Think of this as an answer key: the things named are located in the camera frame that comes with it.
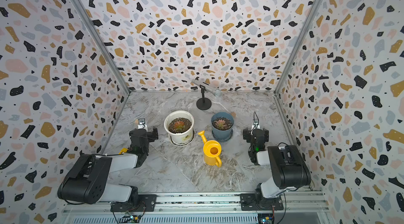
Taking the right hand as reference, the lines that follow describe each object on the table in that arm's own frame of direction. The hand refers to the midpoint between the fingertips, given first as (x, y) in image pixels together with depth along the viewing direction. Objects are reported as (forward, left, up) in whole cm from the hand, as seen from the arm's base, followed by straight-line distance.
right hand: (257, 128), depth 94 cm
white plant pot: (-9, +41, +7) cm, 42 cm away
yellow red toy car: (-17, +74, +2) cm, 76 cm away
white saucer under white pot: (-10, +45, -4) cm, 46 cm away
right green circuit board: (-43, +1, -8) cm, 44 cm away
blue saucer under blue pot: (-6, +22, -5) cm, 23 cm away
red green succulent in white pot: (-3, +47, +5) cm, 47 cm away
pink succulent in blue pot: (0, +22, +3) cm, 22 cm away
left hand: (-3, +65, +4) cm, 66 cm away
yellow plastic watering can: (-17, +27, +5) cm, 32 cm away
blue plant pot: (-5, +21, +1) cm, 22 cm away
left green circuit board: (-46, +63, -6) cm, 78 cm away
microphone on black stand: (+23, +34, -4) cm, 41 cm away
